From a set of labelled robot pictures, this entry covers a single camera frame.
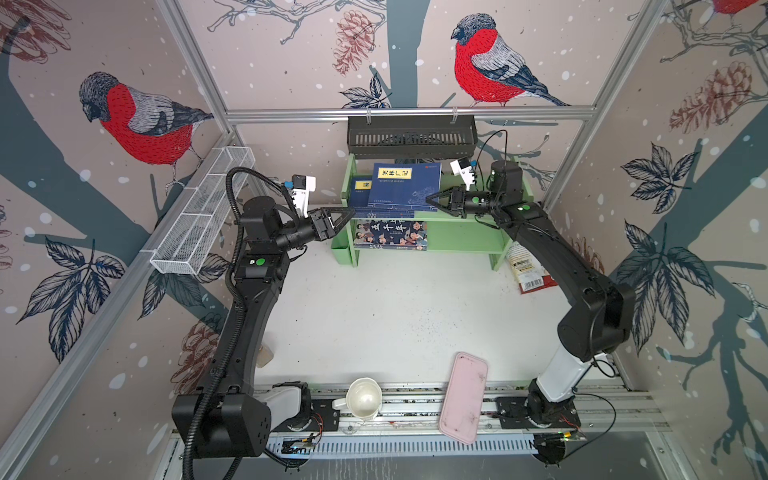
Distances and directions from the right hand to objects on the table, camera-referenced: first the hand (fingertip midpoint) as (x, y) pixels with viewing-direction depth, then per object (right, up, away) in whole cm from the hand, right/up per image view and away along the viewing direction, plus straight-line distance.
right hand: (425, 205), depth 74 cm
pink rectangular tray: (+9, -54, +2) cm, 55 cm away
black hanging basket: (-2, +27, +30) cm, 40 cm away
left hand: (-18, -3, -10) cm, 21 cm away
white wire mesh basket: (-58, -7, -1) cm, 59 cm away
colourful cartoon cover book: (-9, -8, +19) cm, 22 cm away
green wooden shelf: (+10, -6, +22) cm, 25 cm away
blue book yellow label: (-18, +5, +9) cm, 21 cm away
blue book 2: (-10, -2, +5) cm, 12 cm away
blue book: (-5, +6, +3) cm, 9 cm away
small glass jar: (-44, -42, +7) cm, 61 cm away
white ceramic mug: (-16, -50, +1) cm, 52 cm away
